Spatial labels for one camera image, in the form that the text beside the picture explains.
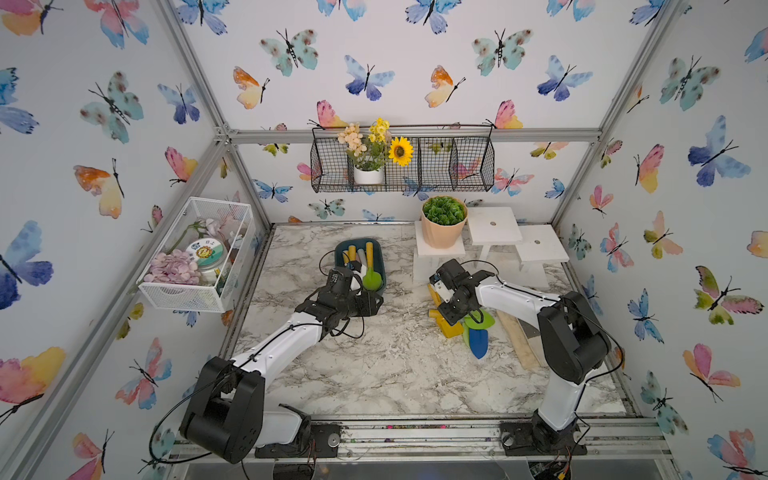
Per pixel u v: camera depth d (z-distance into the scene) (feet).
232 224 2.59
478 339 2.98
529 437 2.39
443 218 2.77
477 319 2.56
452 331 2.97
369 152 2.87
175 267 1.95
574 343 1.59
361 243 3.60
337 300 2.20
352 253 3.52
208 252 2.16
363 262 3.51
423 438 2.48
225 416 1.35
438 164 3.23
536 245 3.09
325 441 2.40
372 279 3.33
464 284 2.31
